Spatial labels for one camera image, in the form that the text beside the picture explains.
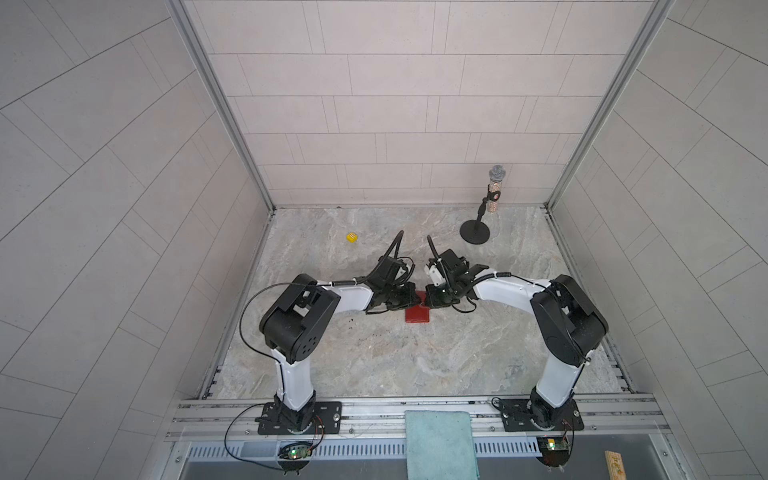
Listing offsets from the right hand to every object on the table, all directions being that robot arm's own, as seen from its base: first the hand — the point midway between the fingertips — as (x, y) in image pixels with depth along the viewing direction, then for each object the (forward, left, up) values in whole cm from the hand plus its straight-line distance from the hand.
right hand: (423, 303), depth 91 cm
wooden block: (-41, -37, -1) cm, 56 cm away
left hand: (+1, -2, +2) cm, 3 cm away
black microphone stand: (+27, -23, +1) cm, 35 cm away
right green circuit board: (-38, -26, -3) cm, 46 cm away
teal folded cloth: (-36, 0, 0) cm, 36 cm away
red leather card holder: (-3, +1, -1) cm, 3 cm away
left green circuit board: (-35, +32, +3) cm, 47 cm away
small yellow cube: (+26, +23, +2) cm, 35 cm away
